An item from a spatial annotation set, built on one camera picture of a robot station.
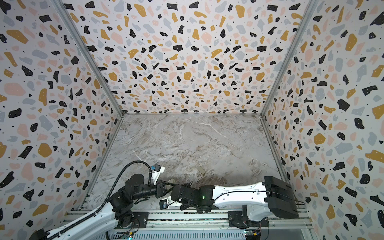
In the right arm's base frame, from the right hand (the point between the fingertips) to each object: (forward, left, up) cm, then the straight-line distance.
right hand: (173, 189), depth 73 cm
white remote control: (+1, +3, 0) cm, 3 cm away
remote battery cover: (+14, -14, -12) cm, 23 cm away
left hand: (+1, -1, +1) cm, 2 cm away
